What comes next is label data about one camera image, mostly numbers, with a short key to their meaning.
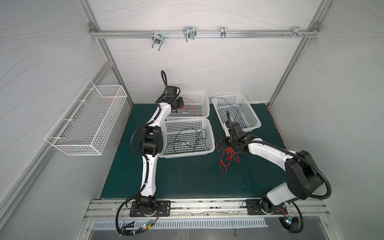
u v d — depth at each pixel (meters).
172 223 0.70
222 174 0.86
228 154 0.90
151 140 0.60
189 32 0.77
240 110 1.15
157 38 0.79
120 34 0.78
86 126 0.69
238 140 0.68
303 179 0.44
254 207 0.73
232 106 1.18
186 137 1.01
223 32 0.78
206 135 0.98
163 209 0.73
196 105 1.11
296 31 0.77
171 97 0.82
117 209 0.68
